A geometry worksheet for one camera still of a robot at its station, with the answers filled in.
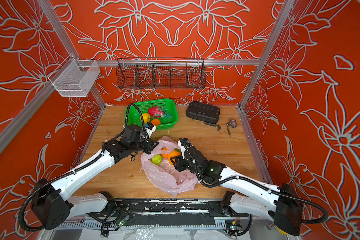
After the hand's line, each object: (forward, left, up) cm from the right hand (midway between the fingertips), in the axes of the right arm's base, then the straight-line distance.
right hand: (171, 158), depth 74 cm
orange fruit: (+32, +12, -10) cm, 36 cm away
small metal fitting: (+33, -44, -15) cm, 57 cm away
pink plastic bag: (-7, +3, -6) cm, 10 cm away
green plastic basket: (+49, +3, -11) cm, 50 cm away
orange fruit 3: (+7, +4, -11) cm, 14 cm away
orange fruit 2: (+1, -1, +2) cm, 3 cm away
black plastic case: (+40, -22, -10) cm, 47 cm away
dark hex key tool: (+33, -30, -16) cm, 47 cm away
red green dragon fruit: (+40, +11, -9) cm, 43 cm away
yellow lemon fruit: (+36, +19, -10) cm, 42 cm away
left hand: (+9, +7, +2) cm, 12 cm away
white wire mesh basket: (+47, +61, +17) cm, 79 cm away
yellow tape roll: (-31, -35, +13) cm, 48 cm away
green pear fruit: (+4, +9, -10) cm, 14 cm away
